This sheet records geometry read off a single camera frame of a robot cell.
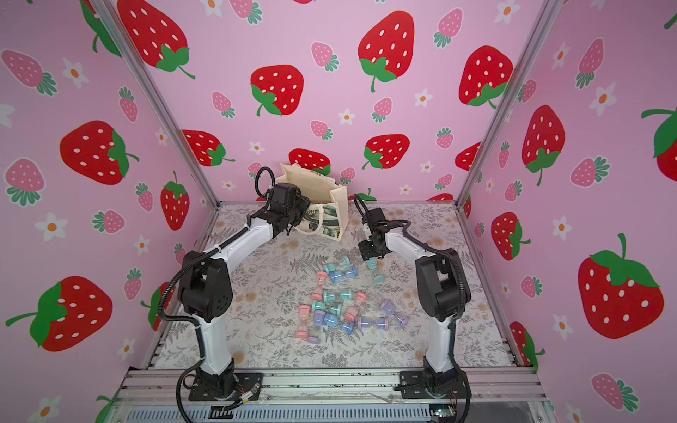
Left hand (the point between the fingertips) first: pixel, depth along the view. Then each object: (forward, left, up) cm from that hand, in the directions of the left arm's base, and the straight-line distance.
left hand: (311, 200), depth 95 cm
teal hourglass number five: (-16, -12, -19) cm, 27 cm away
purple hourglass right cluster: (-33, -27, -19) cm, 47 cm away
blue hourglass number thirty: (-37, -8, -18) cm, 42 cm away
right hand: (-12, -21, -15) cm, 28 cm away
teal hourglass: (-32, -3, -18) cm, 37 cm away
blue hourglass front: (-40, -14, -18) cm, 46 cm away
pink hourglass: (-40, +1, -19) cm, 44 cm away
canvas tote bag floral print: (-4, -6, -3) cm, 8 cm away
